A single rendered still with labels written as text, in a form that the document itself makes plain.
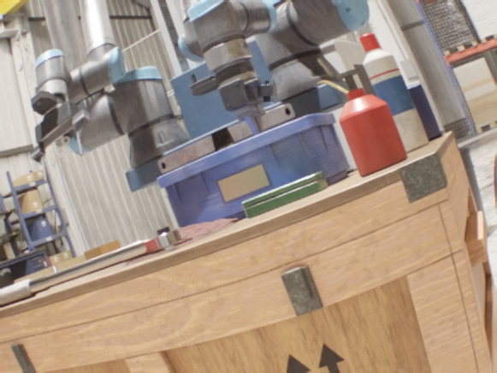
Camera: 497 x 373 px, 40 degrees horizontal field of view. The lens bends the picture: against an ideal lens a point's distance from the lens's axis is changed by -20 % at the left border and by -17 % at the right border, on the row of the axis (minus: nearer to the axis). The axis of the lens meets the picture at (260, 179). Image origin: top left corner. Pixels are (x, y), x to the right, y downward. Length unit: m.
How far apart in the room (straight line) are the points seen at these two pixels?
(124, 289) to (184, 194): 0.39
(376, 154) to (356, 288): 0.20
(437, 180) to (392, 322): 0.20
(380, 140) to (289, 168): 0.32
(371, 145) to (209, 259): 0.26
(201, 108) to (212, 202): 0.89
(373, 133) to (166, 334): 0.39
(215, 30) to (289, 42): 0.47
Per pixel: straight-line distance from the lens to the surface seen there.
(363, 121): 1.06
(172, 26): 2.35
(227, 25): 1.55
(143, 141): 2.17
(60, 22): 2.26
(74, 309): 1.13
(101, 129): 2.21
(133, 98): 2.19
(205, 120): 2.25
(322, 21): 1.91
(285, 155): 1.35
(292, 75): 1.96
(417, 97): 1.53
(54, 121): 1.78
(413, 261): 0.95
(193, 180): 1.40
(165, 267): 1.04
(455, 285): 0.96
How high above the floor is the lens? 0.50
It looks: 1 degrees up
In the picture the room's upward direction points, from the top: 21 degrees counter-clockwise
